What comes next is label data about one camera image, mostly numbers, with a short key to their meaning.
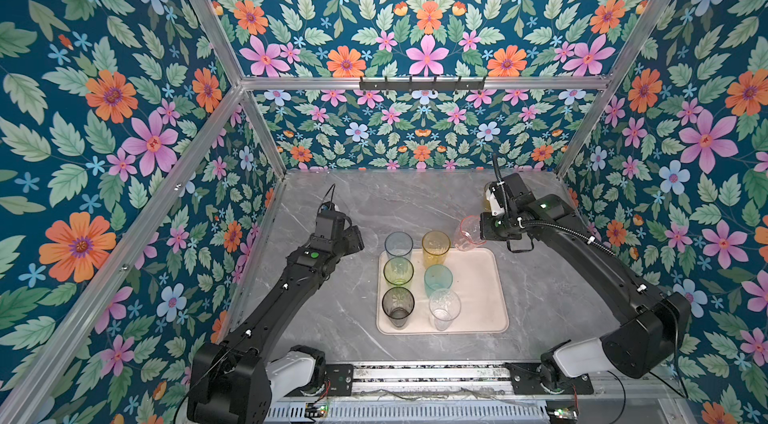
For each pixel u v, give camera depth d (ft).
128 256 1.82
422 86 3.06
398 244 2.84
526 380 2.40
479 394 2.36
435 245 2.91
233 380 1.28
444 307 2.83
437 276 2.94
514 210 1.92
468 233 2.76
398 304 2.57
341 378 2.41
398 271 2.84
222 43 2.71
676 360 2.44
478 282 2.99
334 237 2.10
